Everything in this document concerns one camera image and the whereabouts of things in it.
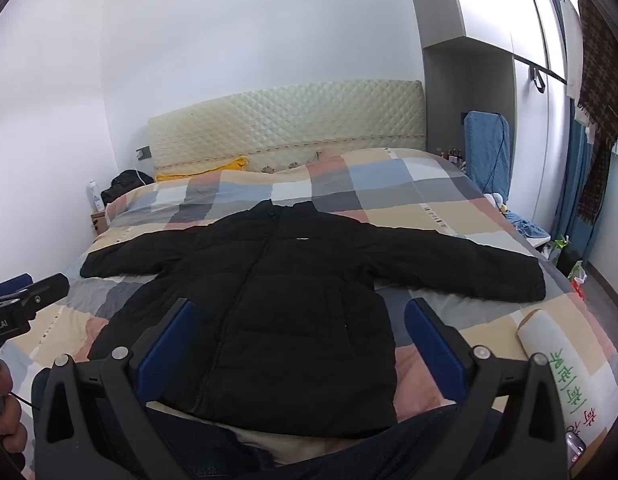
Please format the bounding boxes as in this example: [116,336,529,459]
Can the person's left hand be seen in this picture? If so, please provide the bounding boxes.
[0,360,28,457]

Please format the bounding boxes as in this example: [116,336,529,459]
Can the white roll with green print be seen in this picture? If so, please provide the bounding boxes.
[518,308,616,434]

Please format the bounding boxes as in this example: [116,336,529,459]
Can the plaid bed blanket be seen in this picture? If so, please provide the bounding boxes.
[64,147,618,443]

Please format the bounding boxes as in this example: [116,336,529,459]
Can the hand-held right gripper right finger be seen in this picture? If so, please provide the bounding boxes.
[404,298,570,480]

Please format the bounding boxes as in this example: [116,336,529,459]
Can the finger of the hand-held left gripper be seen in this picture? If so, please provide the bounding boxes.
[20,273,70,319]
[0,273,34,306]

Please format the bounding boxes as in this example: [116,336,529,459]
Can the smartphone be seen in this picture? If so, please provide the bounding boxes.
[564,430,588,467]

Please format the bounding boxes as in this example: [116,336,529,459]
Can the green plant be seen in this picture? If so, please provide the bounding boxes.
[549,235,571,264]

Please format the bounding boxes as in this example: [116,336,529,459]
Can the person's legs in dark trousers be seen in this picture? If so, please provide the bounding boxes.
[31,370,507,480]

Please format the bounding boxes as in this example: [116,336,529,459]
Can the red and white bag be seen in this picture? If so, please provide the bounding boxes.
[569,265,589,302]

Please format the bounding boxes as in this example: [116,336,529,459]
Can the cream quilted headboard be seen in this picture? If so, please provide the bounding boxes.
[148,79,429,175]

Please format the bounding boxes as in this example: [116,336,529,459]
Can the grey and white wardrobe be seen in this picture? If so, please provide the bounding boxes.
[404,0,590,241]

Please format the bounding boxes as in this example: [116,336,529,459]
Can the blue curtain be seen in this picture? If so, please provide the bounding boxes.
[552,105,608,262]

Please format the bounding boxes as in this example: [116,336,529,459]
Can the yellow pillow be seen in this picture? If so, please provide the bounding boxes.
[155,156,250,183]

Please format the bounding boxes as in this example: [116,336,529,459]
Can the black hanging strap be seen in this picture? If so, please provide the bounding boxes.
[526,62,548,95]

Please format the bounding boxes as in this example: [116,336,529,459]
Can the row of small bottles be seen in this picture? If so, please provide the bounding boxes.
[435,147,465,167]

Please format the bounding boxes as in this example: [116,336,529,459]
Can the black puffer jacket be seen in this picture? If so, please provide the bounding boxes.
[80,199,547,433]

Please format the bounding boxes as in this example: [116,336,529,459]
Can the black bin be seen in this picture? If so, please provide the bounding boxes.
[556,247,583,279]

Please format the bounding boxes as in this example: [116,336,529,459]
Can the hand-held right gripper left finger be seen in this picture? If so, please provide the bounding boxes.
[33,298,198,480]

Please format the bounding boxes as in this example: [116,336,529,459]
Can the black bag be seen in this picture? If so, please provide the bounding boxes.
[101,170,155,206]

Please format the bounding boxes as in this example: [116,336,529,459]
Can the brown checked scarf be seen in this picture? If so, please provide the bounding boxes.
[574,0,618,227]

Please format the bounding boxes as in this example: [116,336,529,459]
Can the crumpled blue cloth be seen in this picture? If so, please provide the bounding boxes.
[504,210,551,241]

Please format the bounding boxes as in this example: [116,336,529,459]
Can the white spray bottle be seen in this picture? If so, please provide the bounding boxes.
[87,180,106,213]

